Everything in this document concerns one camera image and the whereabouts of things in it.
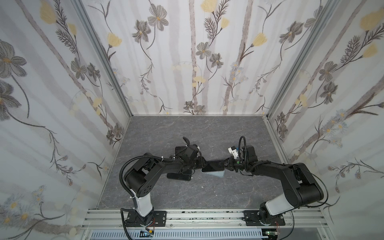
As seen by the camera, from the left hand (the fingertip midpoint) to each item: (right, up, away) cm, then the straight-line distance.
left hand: (205, 161), depth 91 cm
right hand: (+7, 0, -5) cm, 8 cm away
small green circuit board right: (+30, -30, -20) cm, 47 cm away
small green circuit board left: (-28, -31, -20) cm, 47 cm away
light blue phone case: (+9, -7, -2) cm, 12 cm away
